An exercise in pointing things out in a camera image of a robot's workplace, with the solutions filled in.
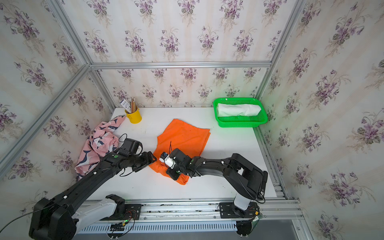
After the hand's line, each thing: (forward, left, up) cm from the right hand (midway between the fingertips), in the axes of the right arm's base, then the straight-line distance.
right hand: (169, 171), depth 83 cm
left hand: (+3, +8, +6) cm, 10 cm away
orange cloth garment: (+28, -5, -4) cm, 28 cm away
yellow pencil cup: (+37, +29, +3) cm, 48 cm away
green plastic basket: (+42, -57, -4) cm, 70 cm away
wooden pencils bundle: (+44, +30, +10) cm, 54 cm away
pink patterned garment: (+16, +42, +6) cm, 45 cm away
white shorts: (+47, -38, +2) cm, 60 cm away
